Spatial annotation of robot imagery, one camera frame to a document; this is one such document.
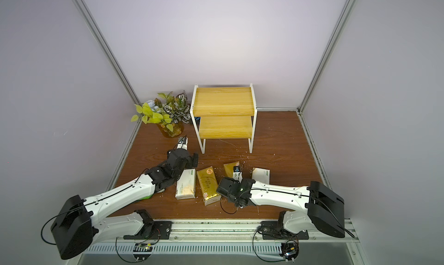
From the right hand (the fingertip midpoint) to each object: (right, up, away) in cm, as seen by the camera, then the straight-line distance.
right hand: (232, 189), depth 80 cm
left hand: (-20, +18, +3) cm, 27 cm away
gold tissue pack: (-12, +4, 0) cm, 12 cm away
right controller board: (+24, -21, -10) cm, 33 cm away
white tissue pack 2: (+15, +5, +5) cm, 17 cm away
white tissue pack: (-22, +2, 0) cm, 22 cm away
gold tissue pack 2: (-1, +9, +4) cm, 10 cm away
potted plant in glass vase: (-32, +37, +5) cm, 49 cm away
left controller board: (-38, -21, -8) cm, 45 cm away
